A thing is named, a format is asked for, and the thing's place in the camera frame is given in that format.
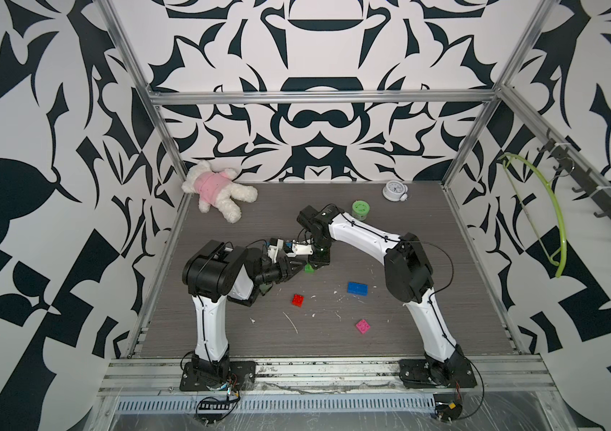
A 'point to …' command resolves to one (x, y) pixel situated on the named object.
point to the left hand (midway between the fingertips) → (303, 262)
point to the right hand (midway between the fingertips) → (314, 254)
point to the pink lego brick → (362, 326)
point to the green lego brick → (309, 268)
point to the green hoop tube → (561, 265)
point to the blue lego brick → (358, 288)
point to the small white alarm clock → (395, 190)
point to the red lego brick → (297, 300)
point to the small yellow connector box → (447, 407)
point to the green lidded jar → (360, 209)
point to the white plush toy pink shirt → (216, 189)
